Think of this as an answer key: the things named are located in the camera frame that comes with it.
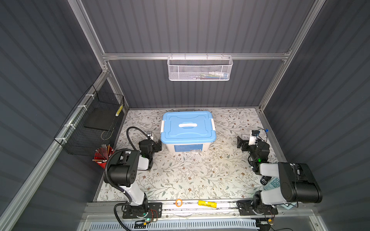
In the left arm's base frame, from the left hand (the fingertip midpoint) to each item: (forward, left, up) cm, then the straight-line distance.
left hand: (151, 140), depth 97 cm
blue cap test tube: (+7, -86, -4) cm, 87 cm away
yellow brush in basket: (+5, +14, +23) cm, 28 cm away
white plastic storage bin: (-10, -25, +5) cm, 27 cm away
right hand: (-6, -63, +7) cm, 64 cm away
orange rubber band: (-38, -20, -4) cm, 43 cm away
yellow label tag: (-40, -33, -2) cm, 52 cm away
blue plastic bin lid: (-1, -25, +14) cm, 29 cm away
